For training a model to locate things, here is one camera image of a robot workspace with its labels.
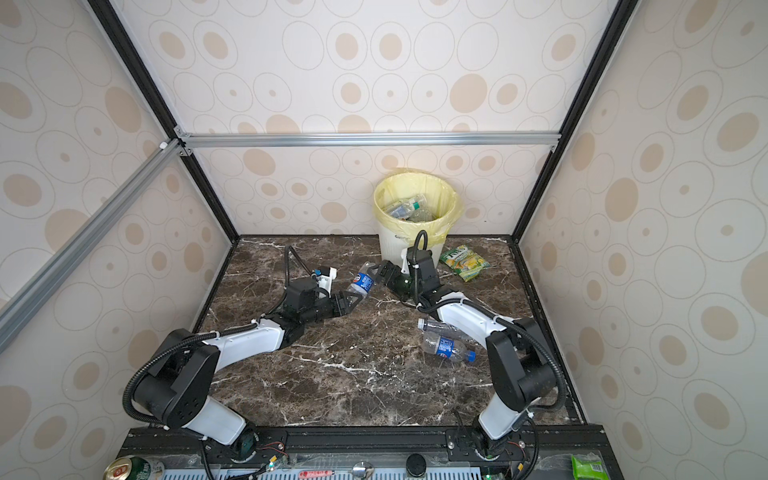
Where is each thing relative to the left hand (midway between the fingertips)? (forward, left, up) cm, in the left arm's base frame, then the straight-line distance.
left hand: (364, 295), depth 84 cm
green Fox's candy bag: (+23, -34, -14) cm, 44 cm away
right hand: (+5, -3, +2) cm, 6 cm away
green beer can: (-41, +46, -3) cm, 61 cm away
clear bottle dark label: (-4, -21, -11) cm, 24 cm away
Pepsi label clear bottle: (+4, +1, +1) cm, 4 cm away
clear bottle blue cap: (-11, -24, -10) cm, 29 cm away
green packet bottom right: (-39, -54, -13) cm, 68 cm away
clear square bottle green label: (+30, -15, +5) cm, 34 cm away
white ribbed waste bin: (+14, -8, +5) cm, 17 cm away
